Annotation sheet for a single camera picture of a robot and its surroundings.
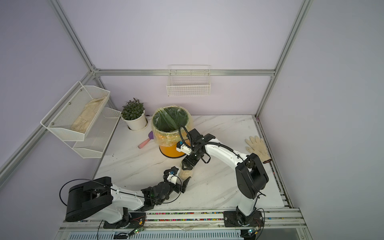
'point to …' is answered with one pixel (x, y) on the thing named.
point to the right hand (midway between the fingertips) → (190, 163)
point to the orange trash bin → (170, 151)
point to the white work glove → (259, 148)
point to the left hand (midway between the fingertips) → (183, 174)
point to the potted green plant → (133, 113)
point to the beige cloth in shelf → (84, 120)
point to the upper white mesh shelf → (72, 117)
